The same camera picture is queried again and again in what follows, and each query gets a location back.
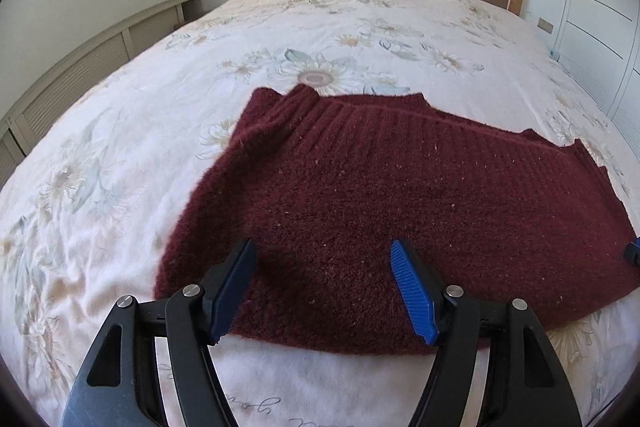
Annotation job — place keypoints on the low white slatted cabinet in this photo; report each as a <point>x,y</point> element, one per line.
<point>75,72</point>

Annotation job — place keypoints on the white wardrobe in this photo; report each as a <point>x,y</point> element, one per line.
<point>600,17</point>

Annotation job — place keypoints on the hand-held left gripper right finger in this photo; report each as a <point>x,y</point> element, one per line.
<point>412,292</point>

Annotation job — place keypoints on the floral white duvet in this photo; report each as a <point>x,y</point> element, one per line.
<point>125,107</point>

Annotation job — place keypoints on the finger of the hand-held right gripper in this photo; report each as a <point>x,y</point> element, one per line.
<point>635,253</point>

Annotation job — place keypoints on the dark red knit sweater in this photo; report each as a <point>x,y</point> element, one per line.
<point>375,187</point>

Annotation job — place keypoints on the wall switch plate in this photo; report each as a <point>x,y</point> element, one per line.
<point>545,25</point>

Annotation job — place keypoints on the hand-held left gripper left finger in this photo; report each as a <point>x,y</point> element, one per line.
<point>232,292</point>

